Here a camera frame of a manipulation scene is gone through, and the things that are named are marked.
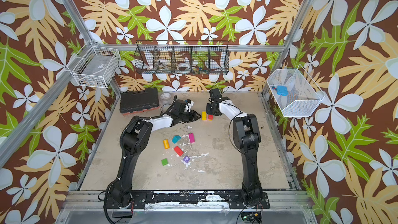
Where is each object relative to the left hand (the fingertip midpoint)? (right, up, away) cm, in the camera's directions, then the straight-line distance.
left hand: (200, 114), depth 100 cm
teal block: (-15, -15, -6) cm, 22 cm away
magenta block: (-5, -15, -5) cm, 17 cm away
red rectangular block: (-13, -22, -9) cm, 27 cm away
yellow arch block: (+2, -1, +1) cm, 3 cm away
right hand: (+6, +2, +3) cm, 7 cm away
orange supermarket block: (-21, -18, -8) cm, 29 cm away
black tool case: (-45, +9, +10) cm, 47 cm away
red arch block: (+7, -2, +1) cm, 7 cm away
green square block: (-21, -27, -14) cm, 36 cm away
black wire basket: (-12, +37, -2) cm, 39 cm away
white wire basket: (-60, +28, -14) cm, 68 cm away
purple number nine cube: (-8, -25, -14) cm, 30 cm away
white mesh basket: (+53, +12, -17) cm, 57 cm away
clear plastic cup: (-27, +12, +18) cm, 35 cm away
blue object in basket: (+47, +14, -13) cm, 51 cm away
